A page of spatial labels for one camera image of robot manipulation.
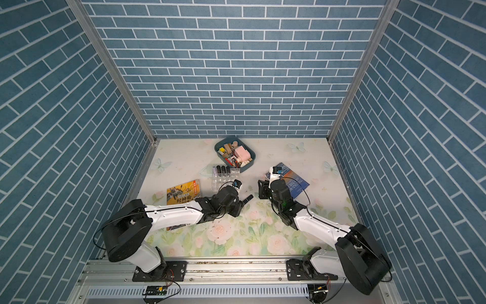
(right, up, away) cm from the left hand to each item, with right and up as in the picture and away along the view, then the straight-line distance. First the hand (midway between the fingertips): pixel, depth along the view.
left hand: (244, 205), depth 87 cm
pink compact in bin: (-2, +24, +18) cm, 30 cm away
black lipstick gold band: (-14, +16, +9) cm, 23 cm away
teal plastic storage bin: (-12, +26, +25) cm, 38 cm away
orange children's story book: (-32, +4, +8) cm, 33 cm away
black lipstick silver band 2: (-8, +16, +9) cm, 20 cm away
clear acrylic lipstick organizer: (-11, +13, +12) cm, 21 cm away
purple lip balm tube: (-16, +15, +9) cm, 24 cm away
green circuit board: (-33, -29, -15) cm, 47 cm away
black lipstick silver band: (-11, +16, +9) cm, 21 cm away
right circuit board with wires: (+29, -29, -16) cm, 44 cm away
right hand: (+8, +11, -1) cm, 14 cm away
